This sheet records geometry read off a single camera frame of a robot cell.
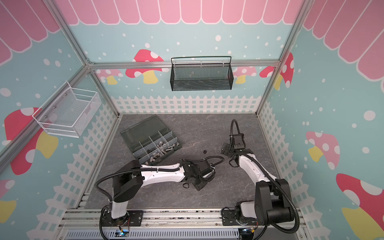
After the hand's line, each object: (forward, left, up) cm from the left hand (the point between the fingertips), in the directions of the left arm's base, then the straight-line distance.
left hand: (200, 184), depth 84 cm
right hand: (+19, -18, +7) cm, 27 cm away
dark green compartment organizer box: (+28, +34, +1) cm, 44 cm away
